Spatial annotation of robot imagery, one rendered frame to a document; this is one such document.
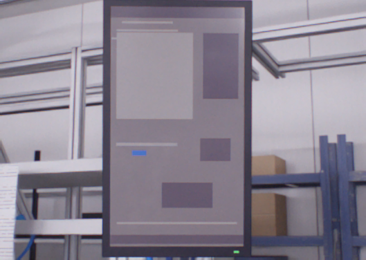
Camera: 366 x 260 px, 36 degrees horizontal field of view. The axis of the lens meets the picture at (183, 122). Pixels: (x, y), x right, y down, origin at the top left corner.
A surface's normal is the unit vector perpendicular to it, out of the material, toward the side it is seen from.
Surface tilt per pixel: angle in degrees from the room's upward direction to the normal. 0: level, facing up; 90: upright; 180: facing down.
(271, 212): 90
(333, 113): 90
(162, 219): 101
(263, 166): 90
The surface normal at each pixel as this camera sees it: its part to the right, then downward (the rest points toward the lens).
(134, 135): 0.02, 0.00
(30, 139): -0.40, -0.18
